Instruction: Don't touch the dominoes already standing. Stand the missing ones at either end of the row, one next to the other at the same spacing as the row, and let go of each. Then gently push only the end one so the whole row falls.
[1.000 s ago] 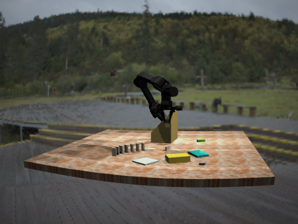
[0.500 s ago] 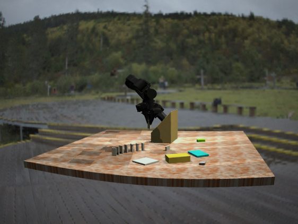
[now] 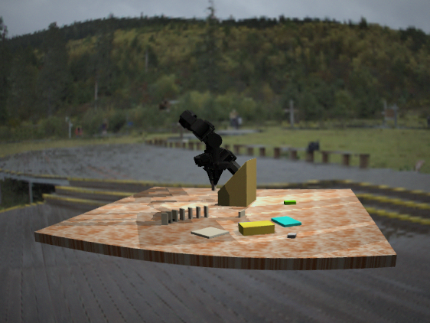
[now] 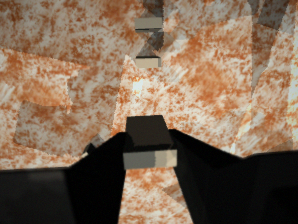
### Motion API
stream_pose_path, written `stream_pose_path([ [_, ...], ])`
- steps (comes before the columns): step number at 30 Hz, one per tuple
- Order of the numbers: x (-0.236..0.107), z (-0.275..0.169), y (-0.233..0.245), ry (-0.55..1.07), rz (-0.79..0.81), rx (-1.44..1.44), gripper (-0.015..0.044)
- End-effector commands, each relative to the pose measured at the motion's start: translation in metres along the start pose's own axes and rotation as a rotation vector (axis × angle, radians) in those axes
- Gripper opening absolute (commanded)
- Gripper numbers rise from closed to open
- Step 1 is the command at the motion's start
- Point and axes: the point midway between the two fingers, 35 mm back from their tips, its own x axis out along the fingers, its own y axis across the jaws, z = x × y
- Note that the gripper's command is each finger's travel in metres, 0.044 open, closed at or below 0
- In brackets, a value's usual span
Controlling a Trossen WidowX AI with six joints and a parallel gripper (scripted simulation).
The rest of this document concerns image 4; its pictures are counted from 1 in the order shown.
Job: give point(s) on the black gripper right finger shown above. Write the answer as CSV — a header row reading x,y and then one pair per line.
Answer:
x,y
222,188

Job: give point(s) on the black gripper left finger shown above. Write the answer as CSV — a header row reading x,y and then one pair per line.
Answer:
x,y
87,192

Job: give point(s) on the beige rectangular block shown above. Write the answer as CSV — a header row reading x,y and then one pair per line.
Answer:
x,y
148,62
87,150
148,143
148,24

